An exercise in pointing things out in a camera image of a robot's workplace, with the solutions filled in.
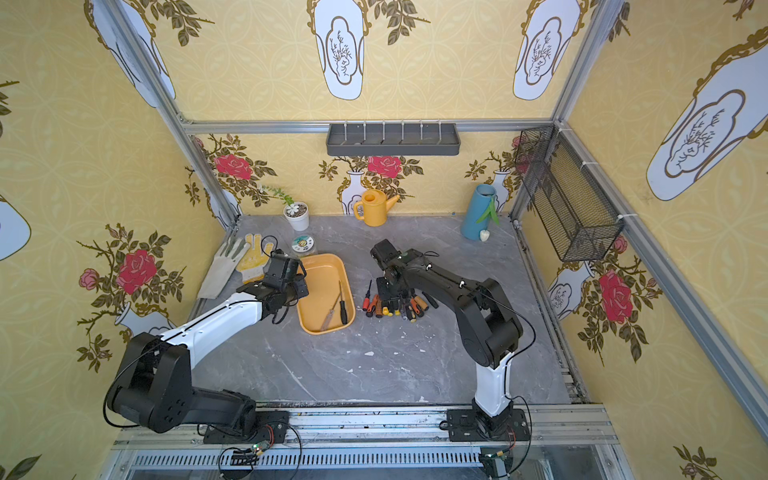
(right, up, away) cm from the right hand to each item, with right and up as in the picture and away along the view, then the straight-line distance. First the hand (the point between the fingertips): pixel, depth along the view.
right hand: (396, 288), depth 94 cm
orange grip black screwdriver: (+8, -4, -1) cm, 9 cm away
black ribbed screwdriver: (+12, -4, +2) cm, 13 cm away
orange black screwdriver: (-7, -6, 0) cm, 9 cm away
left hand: (-33, +2, -3) cm, 33 cm away
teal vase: (+28, +28, +5) cm, 39 cm away
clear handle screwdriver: (-21, -8, -1) cm, 22 cm away
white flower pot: (-34, +24, +11) cm, 43 cm away
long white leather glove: (-63, +5, +15) cm, 65 cm away
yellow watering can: (-8, +27, +16) cm, 33 cm away
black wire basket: (+44, +19, -20) cm, 52 cm away
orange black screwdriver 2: (+6, -6, -1) cm, 9 cm away
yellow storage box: (-21, -5, +2) cm, 22 cm away
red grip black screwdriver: (-9, -4, +4) cm, 11 cm away
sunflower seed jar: (-32, +14, +9) cm, 36 cm away
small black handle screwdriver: (-16, -8, -1) cm, 18 cm away
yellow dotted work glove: (-50, +8, +13) cm, 53 cm away
